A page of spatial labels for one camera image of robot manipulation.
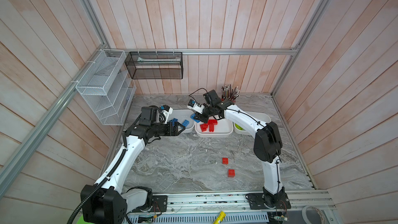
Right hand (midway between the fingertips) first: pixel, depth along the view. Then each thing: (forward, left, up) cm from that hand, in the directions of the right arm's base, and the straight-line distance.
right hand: (195, 114), depth 92 cm
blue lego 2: (-3, +1, +2) cm, 4 cm away
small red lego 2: (-30, -20, -11) cm, 38 cm away
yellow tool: (-49, -13, -12) cm, 52 cm away
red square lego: (-2, -5, -10) cm, 12 cm away
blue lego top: (+2, +15, -10) cm, 18 cm away
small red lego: (-23, -18, -13) cm, 32 cm away
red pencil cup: (+14, -25, -2) cm, 29 cm away
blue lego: (+1, +7, -11) cm, 13 cm away
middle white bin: (-3, -18, -12) cm, 22 cm away
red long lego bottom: (+2, -11, -11) cm, 16 cm away
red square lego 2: (-2, -11, -11) cm, 15 cm away
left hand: (-15, +8, +7) cm, 18 cm away
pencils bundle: (+19, -22, 0) cm, 30 cm away
